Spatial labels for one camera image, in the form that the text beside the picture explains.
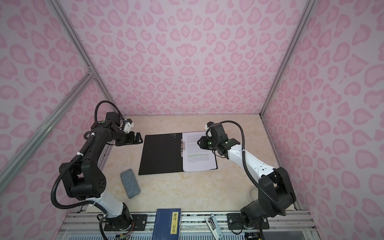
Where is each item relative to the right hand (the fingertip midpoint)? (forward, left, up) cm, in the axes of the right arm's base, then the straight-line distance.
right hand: (199, 141), depth 83 cm
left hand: (+2, +37, -2) cm, 37 cm away
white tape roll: (-23, -29, -16) cm, 41 cm away
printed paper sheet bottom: (-1, +3, -17) cm, 17 cm away
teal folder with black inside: (+2, +24, -18) cm, 30 cm away
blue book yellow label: (-38, +14, -16) cm, 43 cm away
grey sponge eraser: (-19, +38, -15) cm, 45 cm away
